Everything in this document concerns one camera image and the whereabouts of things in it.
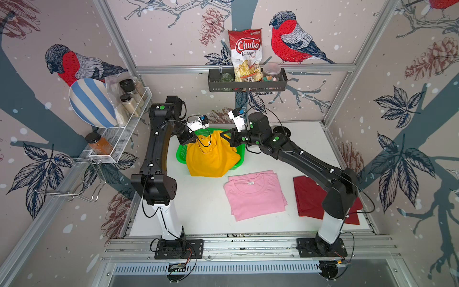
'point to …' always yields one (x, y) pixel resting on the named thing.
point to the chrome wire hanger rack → (72, 177)
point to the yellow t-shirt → (211, 156)
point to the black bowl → (282, 129)
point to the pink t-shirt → (254, 195)
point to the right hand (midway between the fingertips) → (220, 134)
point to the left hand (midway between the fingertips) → (194, 133)
